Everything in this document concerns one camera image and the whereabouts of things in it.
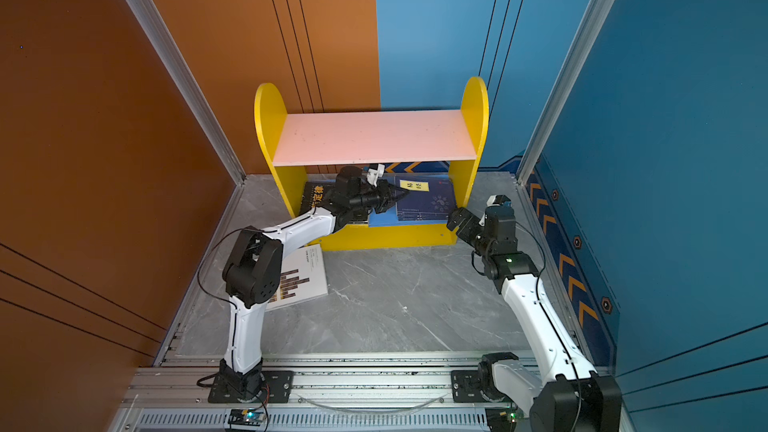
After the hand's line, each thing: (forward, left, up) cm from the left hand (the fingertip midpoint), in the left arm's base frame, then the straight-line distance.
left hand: (411, 190), depth 86 cm
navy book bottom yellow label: (+1, -6, -4) cm, 7 cm away
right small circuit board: (-52, -21, -24) cm, 61 cm away
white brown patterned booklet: (-18, +32, -19) cm, 42 cm away
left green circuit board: (-52, +40, -25) cm, 70 cm away
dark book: (+3, +27, -5) cm, 28 cm away
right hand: (-9, -12, -1) cm, 15 cm away
